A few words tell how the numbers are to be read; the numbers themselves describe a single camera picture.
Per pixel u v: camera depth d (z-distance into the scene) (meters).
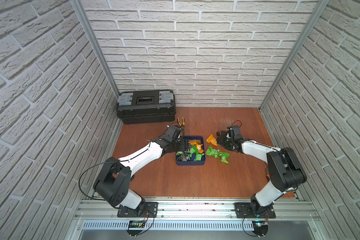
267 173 0.51
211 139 1.00
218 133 1.01
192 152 0.92
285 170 0.47
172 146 0.70
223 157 0.92
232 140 0.74
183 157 0.88
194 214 0.73
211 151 0.94
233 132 0.75
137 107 0.97
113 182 0.43
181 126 1.07
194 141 0.97
